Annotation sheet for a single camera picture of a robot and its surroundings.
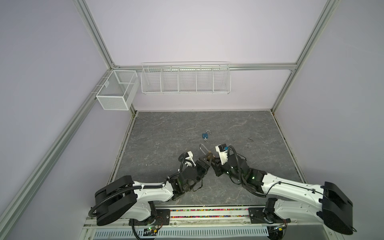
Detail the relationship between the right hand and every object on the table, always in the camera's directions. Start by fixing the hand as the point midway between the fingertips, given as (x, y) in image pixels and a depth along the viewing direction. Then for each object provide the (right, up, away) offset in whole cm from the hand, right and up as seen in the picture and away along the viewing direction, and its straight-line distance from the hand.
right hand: (210, 160), depth 77 cm
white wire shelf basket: (-14, +50, +23) cm, 57 cm away
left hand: (+2, +1, -2) cm, 3 cm away
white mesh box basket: (-61, +41, +22) cm, 77 cm away
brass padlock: (0, +4, -2) cm, 5 cm away
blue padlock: (-1, +11, +29) cm, 31 cm away
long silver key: (-1, +9, +26) cm, 28 cm away
